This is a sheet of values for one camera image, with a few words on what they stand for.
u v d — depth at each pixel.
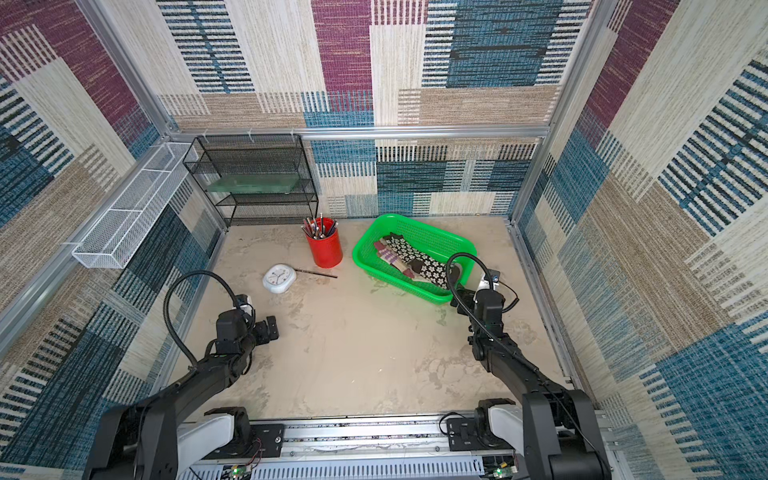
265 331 0.82
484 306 0.67
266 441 0.73
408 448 0.73
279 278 1.02
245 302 0.81
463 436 0.73
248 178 1.08
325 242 1.00
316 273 1.05
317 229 0.96
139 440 0.44
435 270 0.99
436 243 1.03
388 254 1.06
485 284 0.77
